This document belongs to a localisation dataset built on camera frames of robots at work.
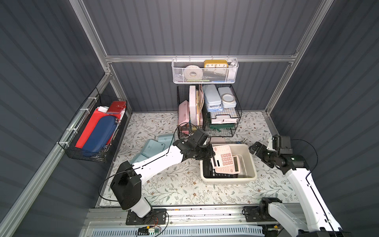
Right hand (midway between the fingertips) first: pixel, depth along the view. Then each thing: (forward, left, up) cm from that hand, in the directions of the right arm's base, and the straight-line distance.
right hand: (259, 156), depth 78 cm
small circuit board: (-32, +58, -16) cm, 68 cm away
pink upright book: (+29, +36, +10) cm, 47 cm away
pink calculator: (0, +19, -3) cm, 19 cm away
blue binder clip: (+19, +1, -16) cm, 25 cm away
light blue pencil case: (+36, +23, +9) cm, 44 cm away
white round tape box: (+40, +12, +7) cm, 43 cm away
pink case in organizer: (+34, +42, -2) cm, 54 cm away
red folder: (+16, +86, +16) cm, 89 cm away
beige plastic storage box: (-4, +3, -11) cm, 13 cm away
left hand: (-1, +22, +1) cm, 22 cm away
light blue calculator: (+12, +62, -13) cm, 64 cm away
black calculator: (-4, +26, -12) cm, 29 cm away
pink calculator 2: (-3, +11, -10) cm, 15 cm away
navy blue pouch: (+4, +78, +16) cm, 80 cm away
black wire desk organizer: (+28, +28, -1) cm, 40 cm away
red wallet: (+21, +77, +16) cm, 81 cm away
